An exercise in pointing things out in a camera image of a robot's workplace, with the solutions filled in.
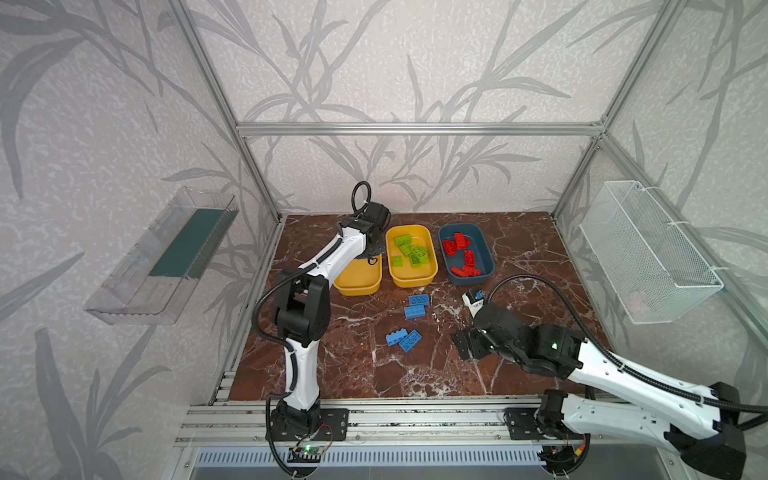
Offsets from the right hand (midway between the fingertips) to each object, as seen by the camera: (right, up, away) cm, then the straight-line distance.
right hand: (464, 320), depth 74 cm
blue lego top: (-10, +1, +20) cm, 23 cm away
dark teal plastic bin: (+13, +18, +35) cm, 41 cm away
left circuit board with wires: (-38, -30, -3) cm, 48 cm away
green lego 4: (-9, +15, +28) cm, 33 cm away
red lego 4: (+8, +9, +29) cm, 31 cm away
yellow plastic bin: (-30, +8, +24) cm, 39 cm away
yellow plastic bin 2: (-14, +8, +25) cm, 30 cm away
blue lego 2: (-18, -9, +13) cm, 23 cm away
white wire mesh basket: (+39, +14, -10) cm, 43 cm away
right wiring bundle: (+24, -32, -3) cm, 40 cm away
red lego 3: (+1, +18, +34) cm, 38 cm away
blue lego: (-12, -2, +19) cm, 23 cm away
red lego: (+6, +19, +34) cm, 40 cm away
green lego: (-17, +13, +31) cm, 37 cm away
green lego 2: (-15, +17, +34) cm, 41 cm away
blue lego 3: (-13, -10, +13) cm, 20 cm away
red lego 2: (+8, +14, +31) cm, 35 cm away
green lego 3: (-15, +20, +35) cm, 43 cm away
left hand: (-25, +20, +22) cm, 39 cm away
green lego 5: (-11, +13, +31) cm, 35 cm away
